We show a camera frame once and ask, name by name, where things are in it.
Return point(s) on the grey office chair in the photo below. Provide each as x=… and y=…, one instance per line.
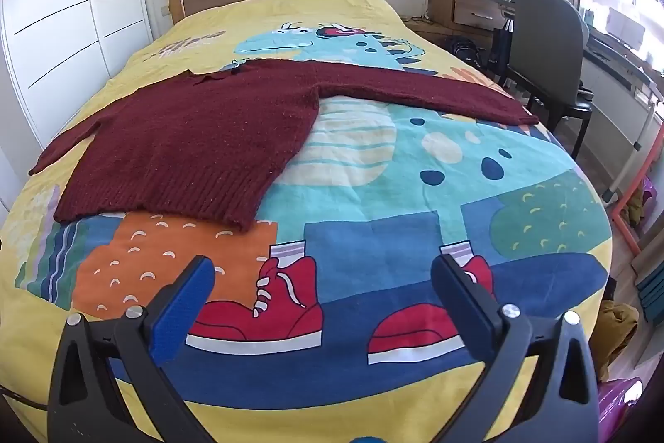
x=544, y=38

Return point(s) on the mustard yellow cloth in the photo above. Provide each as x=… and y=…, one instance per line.
x=617, y=339

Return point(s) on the grey desk with orange legs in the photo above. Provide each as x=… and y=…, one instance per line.
x=622, y=64

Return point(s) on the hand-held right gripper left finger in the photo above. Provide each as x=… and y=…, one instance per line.
x=182, y=305

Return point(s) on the bed with dinosaur duvet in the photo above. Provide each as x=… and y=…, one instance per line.
x=363, y=194

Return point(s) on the white wardrobe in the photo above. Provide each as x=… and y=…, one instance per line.
x=62, y=7

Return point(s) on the wooden drawer cabinet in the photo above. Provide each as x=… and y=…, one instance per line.
x=467, y=2

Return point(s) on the black backpack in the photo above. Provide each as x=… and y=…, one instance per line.
x=467, y=51

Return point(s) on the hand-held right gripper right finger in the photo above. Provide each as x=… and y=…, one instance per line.
x=461, y=305

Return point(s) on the purple plastic object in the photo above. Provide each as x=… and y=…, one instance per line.
x=617, y=406

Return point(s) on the dark red knitted sweater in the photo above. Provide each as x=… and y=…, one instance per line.
x=197, y=137

